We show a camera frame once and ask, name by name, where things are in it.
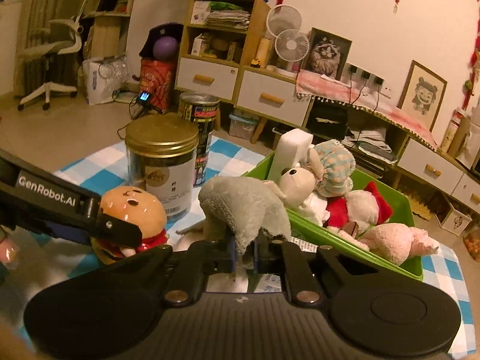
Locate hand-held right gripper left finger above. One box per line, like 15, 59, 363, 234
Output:
124, 237, 238, 305

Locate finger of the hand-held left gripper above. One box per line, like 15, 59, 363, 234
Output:
93, 209, 144, 249

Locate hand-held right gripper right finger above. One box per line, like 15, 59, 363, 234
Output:
254, 239, 354, 305

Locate burger plush toy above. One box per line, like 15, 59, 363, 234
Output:
91, 185, 168, 265

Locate grey plush cloth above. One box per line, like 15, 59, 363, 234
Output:
198, 176, 291, 267

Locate cream plush doll patterned dress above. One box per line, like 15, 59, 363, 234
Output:
277, 140, 357, 226

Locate white foam block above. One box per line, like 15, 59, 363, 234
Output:
277, 129, 314, 181

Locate santa plush toy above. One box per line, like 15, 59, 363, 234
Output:
324, 182, 394, 233

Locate pink plush toy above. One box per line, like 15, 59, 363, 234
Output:
360, 223, 439, 267

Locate green plastic bin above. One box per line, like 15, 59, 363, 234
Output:
240, 150, 424, 282

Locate person's left hand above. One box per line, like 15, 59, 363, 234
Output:
0, 237, 20, 269

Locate gold lid clear jar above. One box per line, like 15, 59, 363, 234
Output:
125, 114, 199, 222

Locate blue white checkered blanket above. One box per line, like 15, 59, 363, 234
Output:
22, 135, 473, 346

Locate white plastic bag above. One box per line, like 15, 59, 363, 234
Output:
82, 56, 130, 106

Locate clear plastic storage box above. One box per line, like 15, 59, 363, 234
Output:
229, 112, 259, 139

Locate dark printed tin can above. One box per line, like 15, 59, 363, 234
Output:
178, 93, 220, 188

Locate white office chair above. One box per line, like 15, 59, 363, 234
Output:
17, 0, 94, 111

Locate black bag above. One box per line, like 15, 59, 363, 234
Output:
305, 101, 349, 139

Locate orange red printed box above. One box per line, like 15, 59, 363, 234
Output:
139, 58, 177, 111

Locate stack of papers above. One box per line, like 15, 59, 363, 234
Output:
343, 127, 398, 166

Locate egg tray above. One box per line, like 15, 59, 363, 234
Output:
394, 185, 432, 220

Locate pink table runner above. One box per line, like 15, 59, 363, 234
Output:
296, 71, 439, 147

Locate wooden low bench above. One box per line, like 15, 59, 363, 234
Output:
311, 101, 480, 214

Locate purple ball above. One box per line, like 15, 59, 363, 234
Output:
153, 37, 180, 61

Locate wooden bookshelf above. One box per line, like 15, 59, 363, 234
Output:
80, 0, 141, 68

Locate black hat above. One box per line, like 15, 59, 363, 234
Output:
139, 22, 184, 59

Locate white printed storage box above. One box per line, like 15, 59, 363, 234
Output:
437, 197, 473, 237

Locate yellow paper roll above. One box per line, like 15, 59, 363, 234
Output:
257, 37, 272, 66

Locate framed cat picture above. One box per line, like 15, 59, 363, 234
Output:
302, 28, 353, 81

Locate white desk fan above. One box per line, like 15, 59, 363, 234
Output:
275, 29, 310, 72
266, 4, 302, 38

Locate bag of oranges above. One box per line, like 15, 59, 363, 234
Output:
463, 229, 480, 263

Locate framed girl drawing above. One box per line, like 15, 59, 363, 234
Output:
397, 60, 448, 122

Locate folded cloth stack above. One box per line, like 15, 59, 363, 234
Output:
206, 2, 252, 31

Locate wooden shelf cabinet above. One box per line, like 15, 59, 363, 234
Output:
175, 0, 316, 128

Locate black floor cable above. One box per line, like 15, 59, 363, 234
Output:
116, 94, 158, 140

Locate white drawer wooden handle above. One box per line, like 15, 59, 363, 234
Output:
397, 139, 464, 184
175, 58, 239, 101
236, 71, 314, 126
450, 174, 480, 212

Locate wall sockets with chargers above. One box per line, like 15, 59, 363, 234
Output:
345, 62, 394, 96

